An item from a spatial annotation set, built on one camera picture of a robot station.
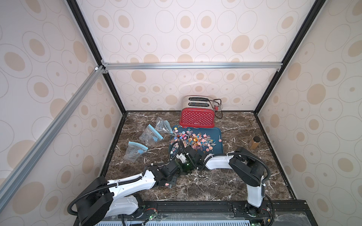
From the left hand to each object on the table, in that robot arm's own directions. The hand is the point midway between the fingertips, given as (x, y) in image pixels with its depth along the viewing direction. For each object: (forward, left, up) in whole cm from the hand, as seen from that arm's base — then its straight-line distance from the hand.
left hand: (177, 176), depth 83 cm
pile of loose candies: (+24, -14, +2) cm, 28 cm away
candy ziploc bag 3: (+35, +11, +5) cm, 37 cm away
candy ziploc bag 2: (+18, +30, -1) cm, 35 cm away
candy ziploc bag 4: (+30, +21, -1) cm, 37 cm away
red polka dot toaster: (+40, -13, +14) cm, 44 cm away
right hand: (+4, 0, -1) cm, 4 cm away
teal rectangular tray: (+34, -27, -2) cm, 44 cm away
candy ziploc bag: (-5, +5, -1) cm, 7 cm away
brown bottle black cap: (+21, -50, +4) cm, 54 cm away
